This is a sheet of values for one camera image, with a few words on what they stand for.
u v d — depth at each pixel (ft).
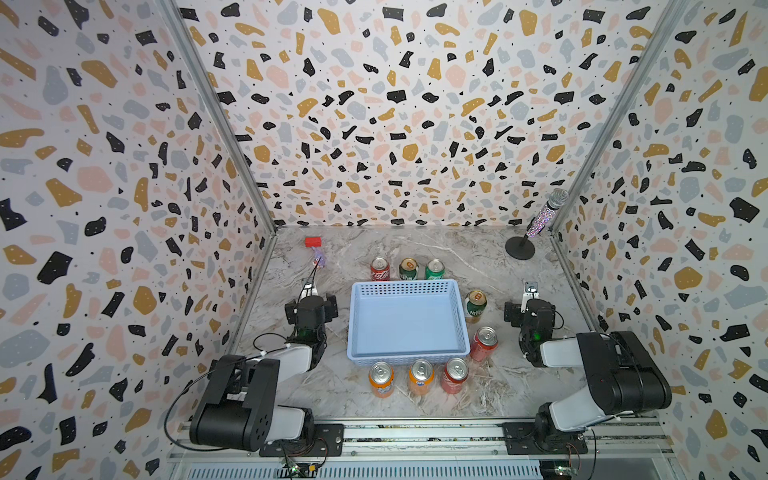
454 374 2.44
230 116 2.95
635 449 2.45
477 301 2.88
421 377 2.45
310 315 2.25
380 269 3.19
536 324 2.39
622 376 1.50
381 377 2.44
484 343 2.62
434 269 3.17
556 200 2.75
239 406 1.40
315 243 3.91
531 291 2.69
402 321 3.11
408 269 3.18
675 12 2.32
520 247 3.79
